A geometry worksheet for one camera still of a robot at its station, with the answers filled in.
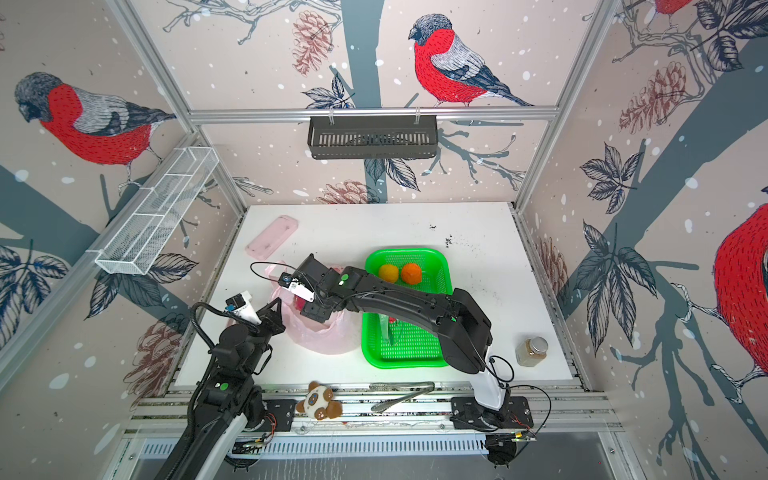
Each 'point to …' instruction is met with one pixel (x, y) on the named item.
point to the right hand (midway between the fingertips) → (313, 299)
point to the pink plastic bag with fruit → (339, 332)
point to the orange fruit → (412, 274)
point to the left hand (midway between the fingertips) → (278, 300)
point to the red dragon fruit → (391, 320)
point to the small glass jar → (532, 351)
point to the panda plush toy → (318, 403)
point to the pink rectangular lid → (271, 237)
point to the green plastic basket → (391, 341)
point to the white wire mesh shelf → (134, 249)
